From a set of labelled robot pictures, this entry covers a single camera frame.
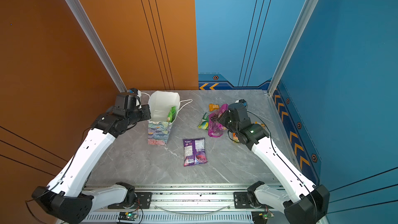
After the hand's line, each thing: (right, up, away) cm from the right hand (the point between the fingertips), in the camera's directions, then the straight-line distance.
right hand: (217, 115), depth 75 cm
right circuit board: (+19, -46, -6) cm, 50 cm away
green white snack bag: (-7, -7, +23) cm, 25 cm away
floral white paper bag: (-32, +7, +16) cm, 36 cm away
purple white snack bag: (-12, -22, +12) cm, 27 cm away
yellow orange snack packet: (+12, -15, +16) cm, 25 cm away
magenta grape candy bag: (-1, -7, +3) cm, 8 cm away
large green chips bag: (-24, -1, +7) cm, 25 cm away
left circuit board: (-42, -47, -4) cm, 63 cm away
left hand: (-33, +4, 0) cm, 33 cm away
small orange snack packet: (-1, +4, +33) cm, 34 cm away
